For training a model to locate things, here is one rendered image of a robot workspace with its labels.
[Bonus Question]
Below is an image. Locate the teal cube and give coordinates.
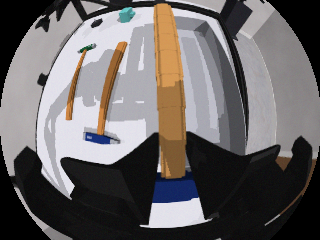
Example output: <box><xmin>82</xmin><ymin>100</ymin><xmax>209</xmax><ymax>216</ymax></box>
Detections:
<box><xmin>119</xmin><ymin>7</ymin><xmax>135</xmax><ymax>23</ymax></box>

